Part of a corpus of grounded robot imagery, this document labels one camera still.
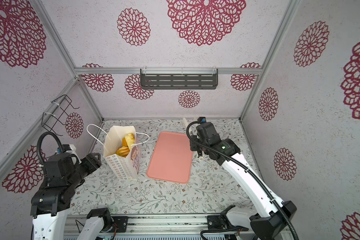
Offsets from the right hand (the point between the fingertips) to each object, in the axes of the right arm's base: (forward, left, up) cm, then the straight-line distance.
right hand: (193, 137), depth 72 cm
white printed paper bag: (-10, +34, -4) cm, 35 cm away
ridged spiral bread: (+3, +34, -7) cm, 35 cm away
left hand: (-13, +44, -1) cm, 46 cm away
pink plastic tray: (+4, +13, -28) cm, 31 cm away
